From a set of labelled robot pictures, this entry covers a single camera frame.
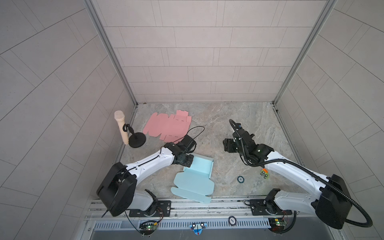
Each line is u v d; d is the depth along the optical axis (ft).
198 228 2.14
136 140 3.02
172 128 3.52
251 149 1.92
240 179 2.64
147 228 2.13
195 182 2.42
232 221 2.23
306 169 1.48
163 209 2.32
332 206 1.30
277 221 2.24
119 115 2.45
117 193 1.33
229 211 2.33
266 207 2.12
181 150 1.97
